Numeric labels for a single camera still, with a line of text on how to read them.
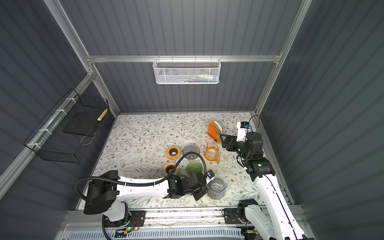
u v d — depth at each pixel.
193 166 0.91
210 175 0.67
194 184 0.58
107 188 0.48
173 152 0.97
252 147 0.52
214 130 0.98
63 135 0.72
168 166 0.89
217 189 0.83
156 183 0.51
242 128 0.63
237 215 0.74
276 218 0.40
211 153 0.97
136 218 0.72
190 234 0.77
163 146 1.02
